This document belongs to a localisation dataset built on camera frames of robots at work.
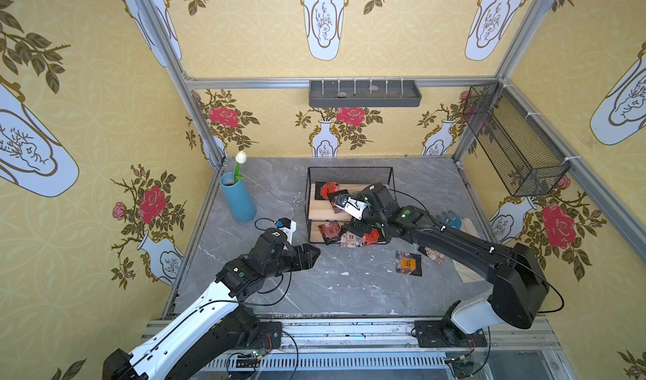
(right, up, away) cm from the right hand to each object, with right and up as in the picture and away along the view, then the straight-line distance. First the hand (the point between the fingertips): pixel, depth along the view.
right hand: (347, 212), depth 83 cm
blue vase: (-38, +4, +7) cm, 39 cm away
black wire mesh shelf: (-7, -6, +14) cm, 17 cm away
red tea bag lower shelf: (+10, -11, +9) cm, 17 cm away
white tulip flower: (-34, +18, -2) cm, 39 cm away
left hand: (-12, -12, -8) cm, 18 cm away
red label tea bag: (-6, +8, +7) cm, 12 cm away
